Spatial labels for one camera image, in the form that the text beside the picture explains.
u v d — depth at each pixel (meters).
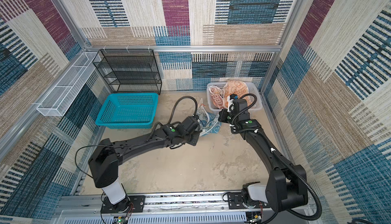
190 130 0.65
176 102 0.69
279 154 0.46
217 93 1.13
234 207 0.73
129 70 1.08
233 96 0.74
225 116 0.73
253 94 0.68
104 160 0.45
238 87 1.12
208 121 0.97
